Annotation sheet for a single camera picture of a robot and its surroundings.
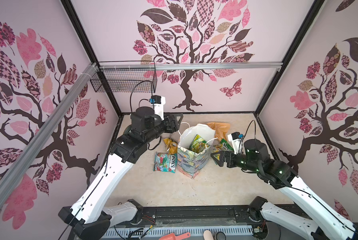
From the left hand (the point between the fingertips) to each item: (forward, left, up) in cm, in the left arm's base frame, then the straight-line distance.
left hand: (177, 118), depth 62 cm
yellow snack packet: (+6, +4, -31) cm, 32 cm away
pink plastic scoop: (-39, +3, -39) cm, 55 cm away
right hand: (-9, -18, -13) cm, 25 cm away
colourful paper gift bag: (+6, -10, -34) cm, 36 cm away
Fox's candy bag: (-2, +9, -38) cm, 39 cm away
